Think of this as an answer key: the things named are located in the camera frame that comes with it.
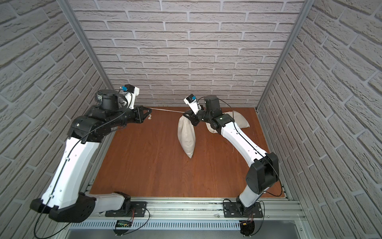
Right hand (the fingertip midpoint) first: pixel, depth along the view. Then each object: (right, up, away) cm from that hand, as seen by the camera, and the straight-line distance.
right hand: (182, 114), depth 76 cm
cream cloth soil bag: (+2, -11, +5) cm, 13 cm away
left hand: (-13, +4, -14) cm, 20 cm away
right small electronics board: (+32, -55, -7) cm, 64 cm away
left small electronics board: (-29, -56, -5) cm, 63 cm away
